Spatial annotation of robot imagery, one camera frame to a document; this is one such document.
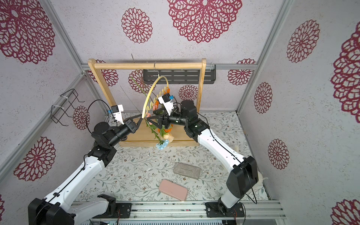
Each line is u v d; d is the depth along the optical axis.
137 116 0.66
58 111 0.73
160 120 0.59
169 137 0.80
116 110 0.61
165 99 0.58
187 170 0.85
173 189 0.80
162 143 0.74
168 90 0.95
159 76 0.69
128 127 0.60
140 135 0.65
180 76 0.90
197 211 0.75
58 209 0.38
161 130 0.80
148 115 0.65
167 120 0.59
